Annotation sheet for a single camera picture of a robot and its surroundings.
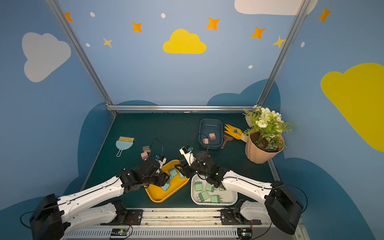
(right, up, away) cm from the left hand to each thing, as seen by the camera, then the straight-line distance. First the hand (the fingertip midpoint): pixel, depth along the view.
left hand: (167, 174), depth 81 cm
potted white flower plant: (+57, +19, +5) cm, 60 cm away
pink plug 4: (-16, +12, +15) cm, 25 cm away
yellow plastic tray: (-5, -11, 0) cm, 12 cm away
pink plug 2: (+23, +17, +17) cm, 33 cm away
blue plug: (+8, -3, +4) cm, 9 cm away
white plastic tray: (+35, -13, +1) cm, 37 cm away
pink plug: (+28, +19, +24) cm, 42 cm away
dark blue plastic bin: (+25, +27, +30) cm, 47 cm away
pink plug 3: (-17, +7, +14) cm, 24 cm away
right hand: (+7, +8, -4) cm, 11 cm away
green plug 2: (+24, -8, +1) cm, 25 cm away
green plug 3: (+27, -13, -3) cm, 29 cm away
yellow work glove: (+46, +21, +25) cm, 57 cm away
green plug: (+18, -7, +3) cm, 19 cm away
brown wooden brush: (+38, +18, +24) cm, 49 cm away
